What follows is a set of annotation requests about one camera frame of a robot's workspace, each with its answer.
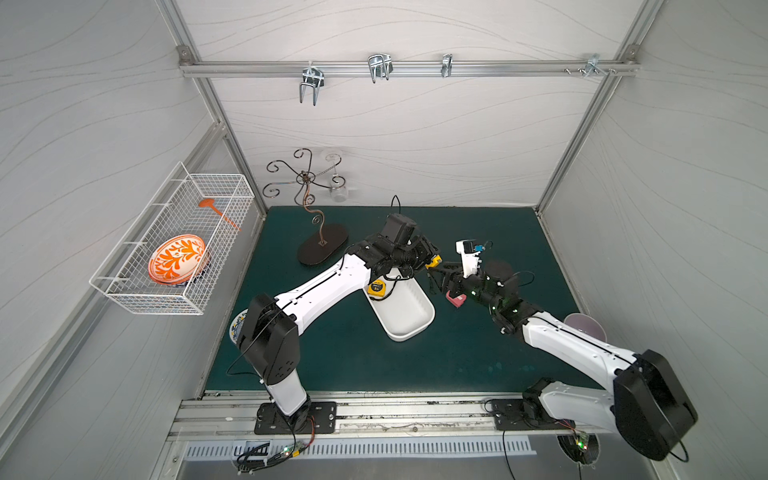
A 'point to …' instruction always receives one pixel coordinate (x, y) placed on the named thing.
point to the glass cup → (338, 183)
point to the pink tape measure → (457, 300)
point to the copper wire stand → (333, 236)
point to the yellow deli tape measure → (436, 260)
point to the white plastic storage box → (405, 311)
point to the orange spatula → (209, 202)
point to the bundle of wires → (248, 466)
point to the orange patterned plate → (178, 259)
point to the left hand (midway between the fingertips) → (441, 257)
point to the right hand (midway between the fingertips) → (437, 264)
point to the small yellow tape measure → (377, 287)
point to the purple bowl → (586, 324)
